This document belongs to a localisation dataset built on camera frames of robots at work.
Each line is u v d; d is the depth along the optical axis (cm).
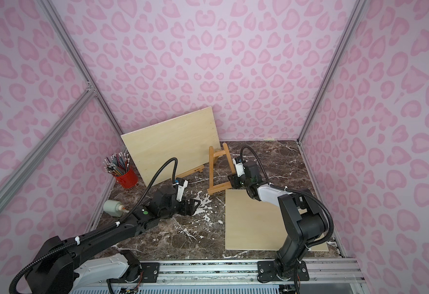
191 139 93
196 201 75
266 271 74
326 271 75
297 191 50
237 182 85
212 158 86
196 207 77
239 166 84
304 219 47
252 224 86
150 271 73
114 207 84
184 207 72
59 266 39
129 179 98
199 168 101
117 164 93
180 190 73
